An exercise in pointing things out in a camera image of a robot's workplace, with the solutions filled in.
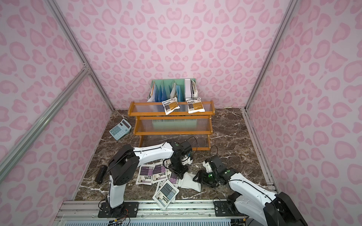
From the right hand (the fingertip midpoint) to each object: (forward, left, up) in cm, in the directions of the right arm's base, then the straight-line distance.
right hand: (197, 180), depth 81 cm
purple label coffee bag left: (+2, +30, +2) cm, 30 cm away
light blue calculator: (+34, +55, +1) cm, 65 cm away
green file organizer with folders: (+62, +24, +16) cm, 68 cm away
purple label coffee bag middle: (+4, +22, 0) cm, 23 cm away
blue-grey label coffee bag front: (-7, +17, +1) cm, 18 cm away
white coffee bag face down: (0, +6, -1) cm, 6 cm away
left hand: (+2, +8, +1) cm, 8 cm away
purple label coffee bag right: (+1, +13, 0) cm, 13 cm away
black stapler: (+1, +57, +1) cm, 57 cm away
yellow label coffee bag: (+33, +1, +28) cm, 43 cm away
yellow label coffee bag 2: (+32, +15, +29) cm, 46 cm away
